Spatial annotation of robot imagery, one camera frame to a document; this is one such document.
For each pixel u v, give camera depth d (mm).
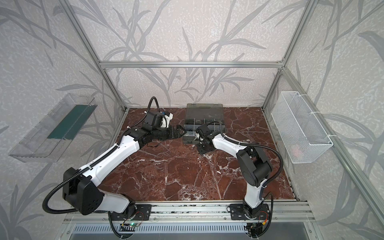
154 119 610
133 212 698
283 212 753
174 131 694
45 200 377
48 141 639
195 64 980
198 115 1227
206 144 679
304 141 599
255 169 479
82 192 401
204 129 758
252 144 523
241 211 730
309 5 707
